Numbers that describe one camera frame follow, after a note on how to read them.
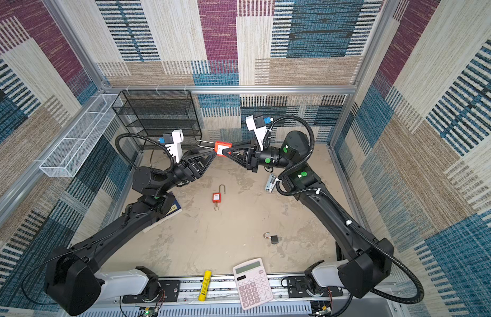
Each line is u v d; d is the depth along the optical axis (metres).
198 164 0.54
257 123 0.50
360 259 0.39
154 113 1.06
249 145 0.53
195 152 0.59
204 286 0.73
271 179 1.02
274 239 0.85
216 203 0.97
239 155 0.55
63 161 0.70
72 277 0.39
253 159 0.51
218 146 0.54
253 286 0.73
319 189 0.48
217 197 0.98
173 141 0.53
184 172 0.54
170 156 0.56
